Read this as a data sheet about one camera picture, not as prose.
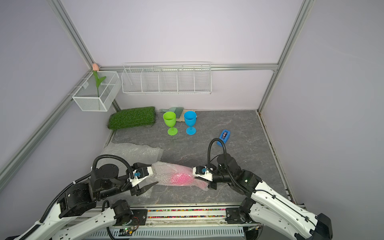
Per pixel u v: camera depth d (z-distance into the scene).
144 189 0.54
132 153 0.95
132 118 1.12
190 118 0.97
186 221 0.74
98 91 0.89
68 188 0.46
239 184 0.52
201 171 0.57
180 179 0.63
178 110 1.20
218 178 0.60
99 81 0.91
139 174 0.49
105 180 0.43
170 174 0.60
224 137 1.00
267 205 0.48
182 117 1.16
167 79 1.00
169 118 0.99
